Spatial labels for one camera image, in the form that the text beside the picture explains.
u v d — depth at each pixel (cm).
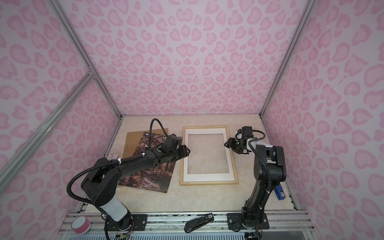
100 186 46
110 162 49
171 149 71
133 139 107
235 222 74
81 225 68
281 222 73
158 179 88
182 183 85
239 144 86
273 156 56
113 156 95
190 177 90
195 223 69
